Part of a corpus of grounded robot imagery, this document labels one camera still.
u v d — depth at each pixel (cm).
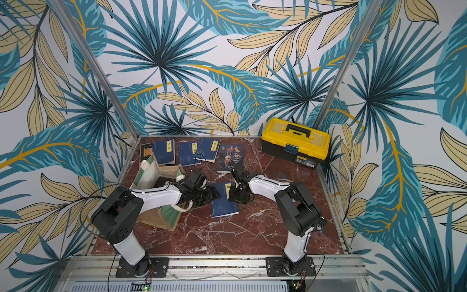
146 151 110
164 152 108
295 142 97
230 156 109
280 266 72
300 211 48
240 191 79
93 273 73
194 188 73
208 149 110
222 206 90
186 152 111
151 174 82
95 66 84
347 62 84
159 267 73
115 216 46
